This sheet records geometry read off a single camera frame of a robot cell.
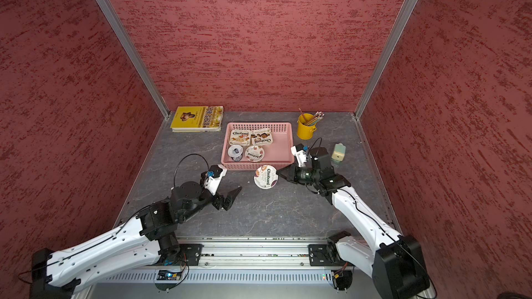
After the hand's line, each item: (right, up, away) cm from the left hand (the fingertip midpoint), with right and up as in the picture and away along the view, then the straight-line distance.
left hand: (229, 184), depth 73 cm
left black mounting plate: (-14, -26, +2) cm, 30 cm away
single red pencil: (+31, +28, +34) cm, 54 cm away
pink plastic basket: (+19, +7, +31) cm, 37 cm away
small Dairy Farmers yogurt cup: (-2, +9, +25) cm, 26 cm away
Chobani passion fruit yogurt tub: (+13, +2, +5) cm, 14 cm away
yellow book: (-27, +26, +41) cm, 55 cm away
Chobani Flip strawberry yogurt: (0, +16, +31) cm, 35 cm away
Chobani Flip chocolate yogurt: (+10, +16, +31) cm, 37 cm away
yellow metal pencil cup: (+32, +19, +32) cm, 49 cm away
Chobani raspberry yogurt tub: (+7, +9, +25) cm, 27 cm away
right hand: (+17, +2, +4) cm, 17 cm away
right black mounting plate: (+34, -27, +1) cm, 43 cm away
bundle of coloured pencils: (+38, +27, +25) cm, 52 cm away
